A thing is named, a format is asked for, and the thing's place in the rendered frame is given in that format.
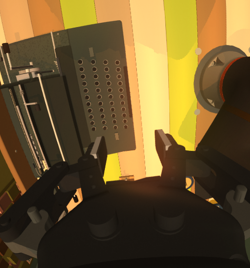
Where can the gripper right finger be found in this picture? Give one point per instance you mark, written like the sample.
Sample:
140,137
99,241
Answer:
173,165

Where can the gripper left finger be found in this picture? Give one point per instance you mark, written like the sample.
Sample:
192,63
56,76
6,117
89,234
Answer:
32,194

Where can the white bail rod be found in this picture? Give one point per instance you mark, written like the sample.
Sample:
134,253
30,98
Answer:
51,117

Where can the dark typewriter carriage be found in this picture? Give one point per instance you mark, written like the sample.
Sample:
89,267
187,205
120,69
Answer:
53,117

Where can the small white lever dark tip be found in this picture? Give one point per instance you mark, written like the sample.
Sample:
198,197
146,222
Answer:
37,107

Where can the white end block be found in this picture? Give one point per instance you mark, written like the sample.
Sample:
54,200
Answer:
26,77

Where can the short dark lever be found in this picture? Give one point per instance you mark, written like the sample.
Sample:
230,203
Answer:
22,67

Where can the green typewriter body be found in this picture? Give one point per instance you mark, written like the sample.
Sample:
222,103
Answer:
108,37

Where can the white lever with dark knob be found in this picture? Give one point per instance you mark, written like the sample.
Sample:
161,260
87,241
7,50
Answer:
5,48

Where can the small black cylinder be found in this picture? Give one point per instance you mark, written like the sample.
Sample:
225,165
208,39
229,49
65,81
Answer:
75,198

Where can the small orange box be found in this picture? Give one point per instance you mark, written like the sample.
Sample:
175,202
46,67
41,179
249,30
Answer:
126,178

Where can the yellow and blue object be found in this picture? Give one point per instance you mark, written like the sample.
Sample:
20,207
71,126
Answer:
213,201

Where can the dark round key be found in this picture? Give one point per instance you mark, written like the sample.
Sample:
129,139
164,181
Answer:
108,83
118,69
124,115
88,103
120,83
117,62
121,96
94,69
93,128
125,120
111,102
123,108
120,90
93,61
119,76
114,121
91,116
125,126
113,115
110,96
112,109
109,90
115,127
122,102
92,122
89,110

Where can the small grey rectangular key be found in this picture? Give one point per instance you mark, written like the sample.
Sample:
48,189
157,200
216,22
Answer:
91,52
116,136

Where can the dark space bar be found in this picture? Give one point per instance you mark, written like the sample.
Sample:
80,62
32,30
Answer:
127,92

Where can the long dark flat bar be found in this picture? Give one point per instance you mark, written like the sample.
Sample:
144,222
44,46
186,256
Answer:
11,85

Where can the thin white rod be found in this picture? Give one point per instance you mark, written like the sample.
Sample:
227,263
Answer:
54,50

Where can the white notched carriage rail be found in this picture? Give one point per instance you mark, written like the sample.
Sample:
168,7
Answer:
28,137

